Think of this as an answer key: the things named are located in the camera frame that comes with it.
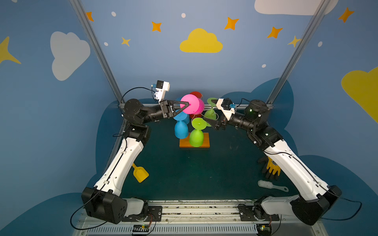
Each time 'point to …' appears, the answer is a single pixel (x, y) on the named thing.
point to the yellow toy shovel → (140, 173)
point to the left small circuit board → (141, 229)
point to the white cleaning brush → (268, 185)
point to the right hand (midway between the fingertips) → (211, 106)
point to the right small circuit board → (264, 229)
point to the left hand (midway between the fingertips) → (189, 103)
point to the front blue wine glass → (181, 128)
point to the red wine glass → (197, 94)
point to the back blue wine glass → (188, 119)
